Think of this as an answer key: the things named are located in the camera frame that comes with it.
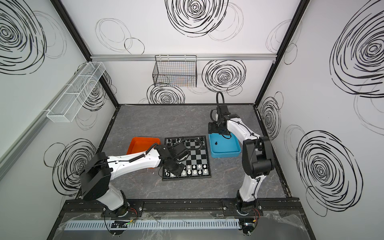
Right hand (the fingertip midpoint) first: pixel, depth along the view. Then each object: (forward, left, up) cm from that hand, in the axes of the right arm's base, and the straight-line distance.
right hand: (214, 130), depth 94 cm
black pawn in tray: (-5, -2, -8) cm, 9 cm away
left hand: (-25, +19, -4) cm, 32 cm away
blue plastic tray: (-6, -6, -9) cm, 13 cm away
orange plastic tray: (-7, +48, -8) cm, 50 cm away
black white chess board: (-20, +10, -7) cm, 24 cm away
